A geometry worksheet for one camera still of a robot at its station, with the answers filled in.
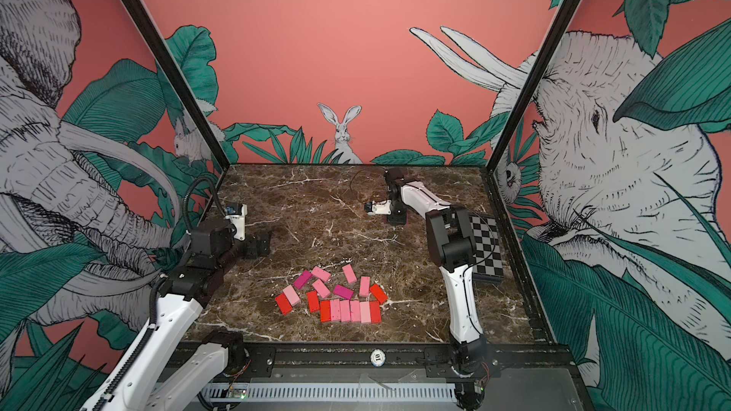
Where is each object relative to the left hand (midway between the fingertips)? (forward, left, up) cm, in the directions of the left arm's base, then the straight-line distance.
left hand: (257, 227), depth 78 cm
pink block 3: (-6, -25, -20) cm, 32 cm away
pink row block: (-19, -21, -19) cm, 34 cm away
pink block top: (-6, -15, -20) cm, 26 cm away
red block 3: (-15, -14, -19) cm, 28 cm away
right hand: (+18, -42, -18) cm, 49 cm away
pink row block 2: (-18, -24, -19) cm, 35 cm away
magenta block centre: (-12, -23, -19) cm, 32 cm away
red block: (-13, -34, -19) cm, 41 cm away
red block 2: (-15, -5, -19) cm, 25 cm away
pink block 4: (-11, -30, -18) cm, 37 cm away
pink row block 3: (-18, -27, -19) cm, 37 cm away
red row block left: (-18, -18, -18) cm, 31 cm away
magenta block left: (-8, -10, -19) cm, 23 cm away
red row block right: (-19, -33, -20) cm, 42 cm away
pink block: (-13, -7, -19) cm, 24 cm away
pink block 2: (-11, -16, -18) cm, 27 cm away
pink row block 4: (-19, -29, -19) cm, 40 cm away
